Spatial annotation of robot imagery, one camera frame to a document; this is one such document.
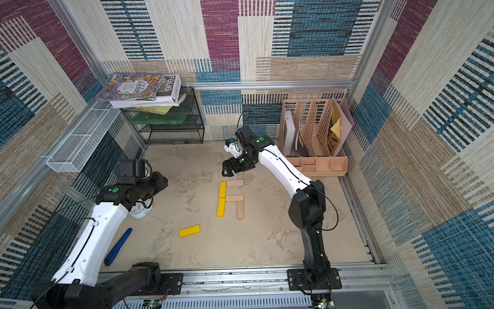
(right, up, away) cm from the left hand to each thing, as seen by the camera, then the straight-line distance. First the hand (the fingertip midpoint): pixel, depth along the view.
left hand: (164, 180), depth 78 cm
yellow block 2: (+21, -14, +14) cm, 29 cm away
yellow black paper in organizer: (+77, +20, +22) cm, 82 cm away
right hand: (+25, +4, +6) cm, 26 cm away
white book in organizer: (+54, +24, +21) cm, 63 cm away
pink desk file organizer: (+68, +23, +28) cm, 77 cm away
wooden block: (+26, -4, +23) cm, 35 cm away
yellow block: (+20, -7, +21) cm, 30 cm away
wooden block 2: (+26, -11, +18) cm, 34 cm away
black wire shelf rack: (+1, +25, +16) cm, 30 cm away
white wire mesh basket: (-30, +11, -6) cm, 33 cm away
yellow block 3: (+7, -24, +8) cm, 26 cm away
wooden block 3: (+29, -15, +14) cm, 36 cm away
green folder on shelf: (-5, +29, +19) cm, 35 cm away
